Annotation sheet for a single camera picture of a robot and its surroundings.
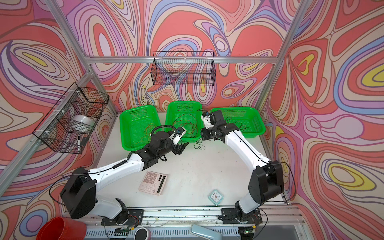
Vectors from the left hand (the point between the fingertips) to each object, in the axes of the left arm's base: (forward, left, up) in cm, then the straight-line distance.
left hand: (185, 137), depth 80 cm
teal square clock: (-25, -17, -19) cm, 36 cm away
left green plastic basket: (+25, +39, -20) cm, 50 cm away
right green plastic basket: (+32, -46, -19) cm, 58 cm away
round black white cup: (-41, +18, -16) cm, 48 cm away
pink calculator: (-18, +18, -19) cm, 32 cm away
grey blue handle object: (-41, -9, -17) cm, 45 cm away
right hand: (+3, -10, -4) cm, 11 cm away
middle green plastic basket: (+38, +11, -13) cm, 42 cm away
